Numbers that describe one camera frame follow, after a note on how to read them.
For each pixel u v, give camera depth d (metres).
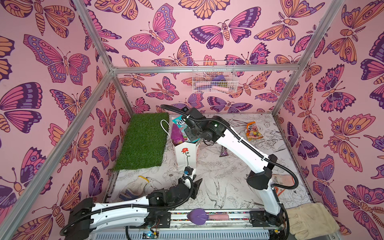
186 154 0.81
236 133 0.49
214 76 0.95
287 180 0.85
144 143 1.03
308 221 0.72
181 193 0.54
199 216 0.73
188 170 0.63
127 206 0.51
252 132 1.03
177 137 0.79
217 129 0.49
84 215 0.44
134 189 0.83
